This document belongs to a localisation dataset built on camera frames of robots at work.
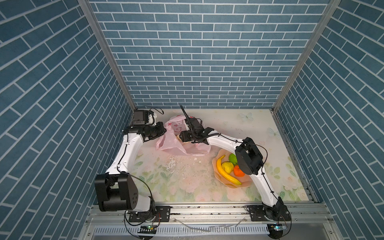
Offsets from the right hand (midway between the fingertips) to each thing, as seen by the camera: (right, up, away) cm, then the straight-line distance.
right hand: (181, 134), depth 96 cm
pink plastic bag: (-6, -2, -11) cm, 13 cm away
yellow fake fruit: (+28, -18, -12) cm, 35 cm away
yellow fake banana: (+26, -21, -13) cm, 36 cm away
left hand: (-6, +4, -12) cm, 14 cm away
